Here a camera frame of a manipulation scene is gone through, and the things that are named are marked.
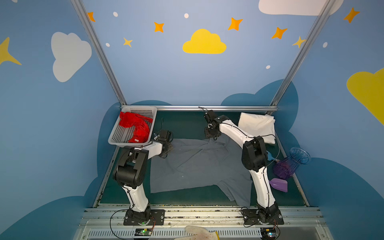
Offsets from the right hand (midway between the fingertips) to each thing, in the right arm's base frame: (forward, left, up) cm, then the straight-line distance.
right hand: (210, 133), depth 101 cm
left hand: (-10, +28, -6) cm, 30 cm away
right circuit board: (-54, -28, -9) cm, 61 cm away
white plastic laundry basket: (-5, +63, -2) cm, 63 cm away
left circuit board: (-57, +33, -7) cm, 67 cm away
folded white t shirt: (+8, -34, 0) cm, 35 cm away
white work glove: (-56, +6, -7) cm, 57 cm away
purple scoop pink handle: (-30, -40, -8) cm, 51 cm away
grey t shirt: (-20, +4, -8) cm, 22 cm away
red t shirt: (-3, +46, +4) cm, 47 cm away
